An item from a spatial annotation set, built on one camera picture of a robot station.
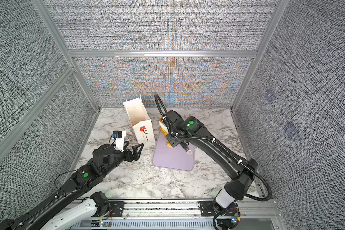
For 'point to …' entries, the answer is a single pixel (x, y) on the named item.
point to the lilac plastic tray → (176, 157)
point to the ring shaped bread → (165, 133)
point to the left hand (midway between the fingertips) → (137, 143)
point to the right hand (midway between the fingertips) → (175, 135)
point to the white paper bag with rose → (140, 120)
